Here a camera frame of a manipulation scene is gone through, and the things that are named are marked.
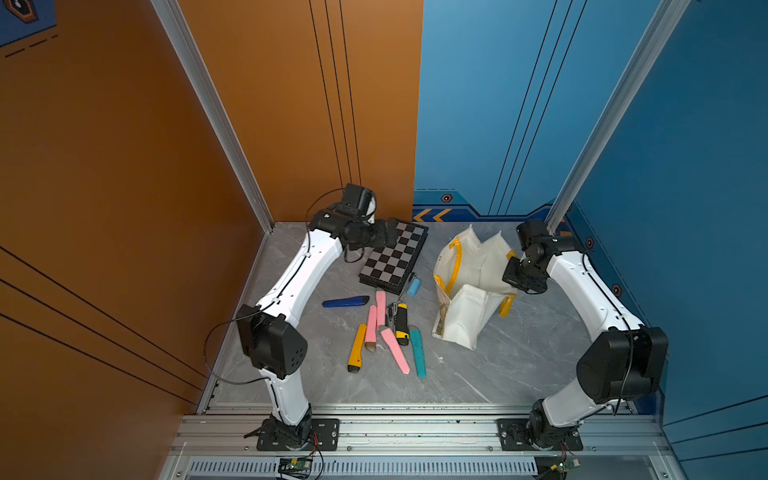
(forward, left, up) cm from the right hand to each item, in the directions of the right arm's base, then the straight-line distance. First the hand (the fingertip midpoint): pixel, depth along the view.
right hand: (510, 281), depth 85 cm
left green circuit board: (-42, +57, -16) cm, 73 cm away
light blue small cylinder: (+7, +27, -12) cm, 30 cm away
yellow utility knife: (-18, +45, -13) cm, 50 cm away
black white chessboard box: (+14, +36, -11) cm, 40 cm away
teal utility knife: (-14, +26, -14) cm, 33 cm away
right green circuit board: (-42, -7, -15) cm, 45 cm away
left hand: (+8, +36, +12) cm, 39 cm away
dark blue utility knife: (+2, +49, -15) cm, 51 cm away
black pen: (+11, +28, -13) cm, 32 cm away
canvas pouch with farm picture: (-6, +14, +6) cm, 16 cm away
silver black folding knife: (-3, +35, -14) cm, 37 cm away
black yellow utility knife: (-9, +31, -13) cm, 35 cm away
